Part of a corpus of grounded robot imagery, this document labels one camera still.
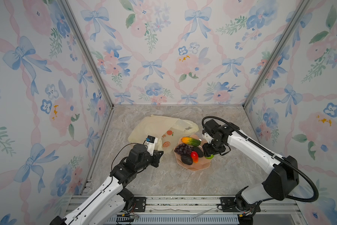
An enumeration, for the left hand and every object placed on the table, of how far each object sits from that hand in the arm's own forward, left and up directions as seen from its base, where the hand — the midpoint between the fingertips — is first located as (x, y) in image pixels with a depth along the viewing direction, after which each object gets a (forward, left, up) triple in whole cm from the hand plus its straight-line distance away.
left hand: (164, 152), depth 75 cm
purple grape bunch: (+6, -11, -7) cm, 14 cm away
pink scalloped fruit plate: (-1, -23, -14) cm, 27 cm away
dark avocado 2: (+6, -21, -11) cm, 25 cm away
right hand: (+2, -26, -5) cm, 27 cm away
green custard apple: (0, -26, -6) cm, 27 cm away
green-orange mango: (+13, -17, -10) cm, 24 cm away
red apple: (+3, -18, -11) cm, 22 cm away
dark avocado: (+1, -14, -11) cm, 17 cm away
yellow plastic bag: (+12, -1, +3) cm, 13 cm away
